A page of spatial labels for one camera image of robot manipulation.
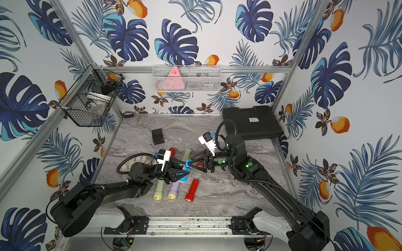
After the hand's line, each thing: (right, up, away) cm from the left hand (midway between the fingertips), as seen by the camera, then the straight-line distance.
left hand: (188, 168), depth 63 cm
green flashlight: (-17, -17, +18) cm, 30 cm away
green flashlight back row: (-4, +1, +34) cm, 34 cm away
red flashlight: (-14, +3, +38) cm, 41 cm away
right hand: (+1, +3, +1) cm, 4 cm away
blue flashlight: (0, +1, -2) cm, 2 cm away
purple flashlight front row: (-10, -17, +18) cm, 27 cm away
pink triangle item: (-11, +44, +28) cm, 54 cm away
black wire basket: (-53, +31, +17) cm, 64 cm away
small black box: (-24, +12, +40) cm, 48 cm away
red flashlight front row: (-1, -19, +19) cm, 27 cm away
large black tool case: (+45, +22, +46) cm, 68 cm away
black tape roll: (-51, +28, +58) cm, 83 cm away
